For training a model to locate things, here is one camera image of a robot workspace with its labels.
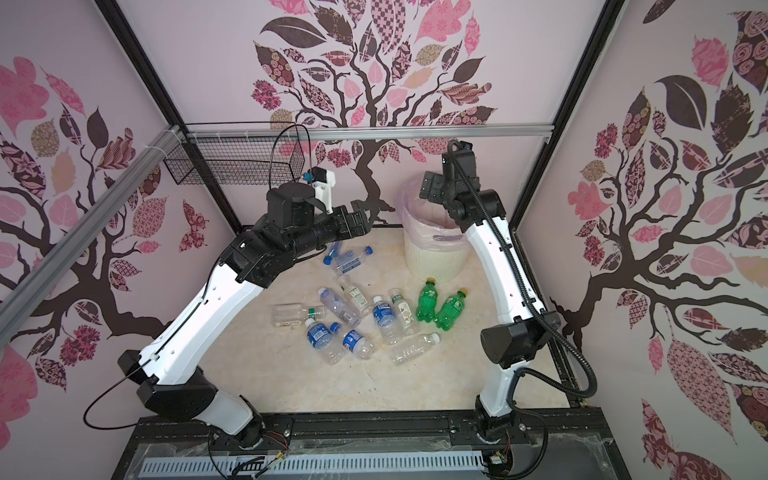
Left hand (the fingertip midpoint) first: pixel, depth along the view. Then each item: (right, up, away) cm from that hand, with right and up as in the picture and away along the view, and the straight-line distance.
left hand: (365, 217), depth 63 cm
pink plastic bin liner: (+16, 0, +18) cm, 24 cm away
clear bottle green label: (+10, -26, +27) cm, 39 cm away
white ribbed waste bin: (+22, -12, +31) cm, 40 cm away
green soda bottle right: (+25, -25, +28) cm, 45 cm away
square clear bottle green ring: (-26, -28, +30) cm, 48 cm away
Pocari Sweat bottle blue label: (+3, -27, +27) cm, 38 cm away
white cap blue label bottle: (-14, -33, +21) cm, 42 cm away
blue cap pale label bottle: (-9, -10, +40) cm, 43 cm away
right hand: (+20, +11, +12) cm, 26 cm away
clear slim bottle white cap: (-11, -25, +29) cm, 40 cm away
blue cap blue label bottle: (-5, -33, +20) cm, 39 cm away
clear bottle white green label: (-6, -22, +31) cm, 38 cm away
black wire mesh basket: (-58, +31, +59) cm, 88 cm away
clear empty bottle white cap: (+10, -37, +24) cm, 45 cm away
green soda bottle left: (+17, -24, +32) cm, 43 cm away
